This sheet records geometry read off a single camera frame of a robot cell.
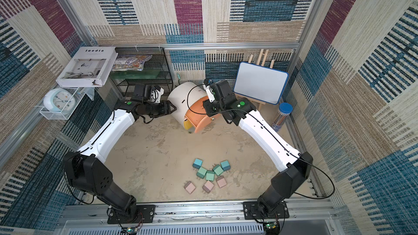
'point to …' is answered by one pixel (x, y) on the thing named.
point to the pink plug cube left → (189, 187)
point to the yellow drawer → (187, 124)
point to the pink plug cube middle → (208, 186)
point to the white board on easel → (263, 84)
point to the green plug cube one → (217, 169)
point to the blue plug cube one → (197, 163)
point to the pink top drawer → (197, 115)
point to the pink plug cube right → (221, 181)
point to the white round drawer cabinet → (181, 96)
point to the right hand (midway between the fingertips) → (207, 101)
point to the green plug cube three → (210, 175)
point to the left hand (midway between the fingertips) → (171, 108)
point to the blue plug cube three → (225, 165)
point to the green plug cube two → (201, 172)
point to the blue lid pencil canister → (284, 109)
